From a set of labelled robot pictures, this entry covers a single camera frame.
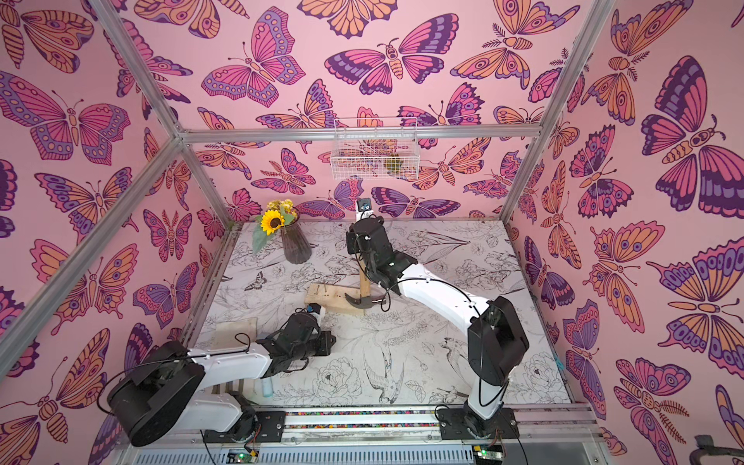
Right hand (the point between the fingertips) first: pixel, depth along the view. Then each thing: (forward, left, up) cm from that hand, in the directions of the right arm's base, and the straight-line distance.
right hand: (360, 220), depth 81 cm
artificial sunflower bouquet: (+5, +26, -3) cm, 27 cm away
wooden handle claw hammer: (-13, -1, -22) cm, 25 cm away
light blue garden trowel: (-38, +25, -28) cm, 53 cm away
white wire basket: (+28, -3, +5) cm, 29 cm away
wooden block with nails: (-11, +10, -26) cm, 30 cm away
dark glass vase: (+8, +25, -21) cm, 33 cm away
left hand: (-23, +7, -28) cm, 37 cm away
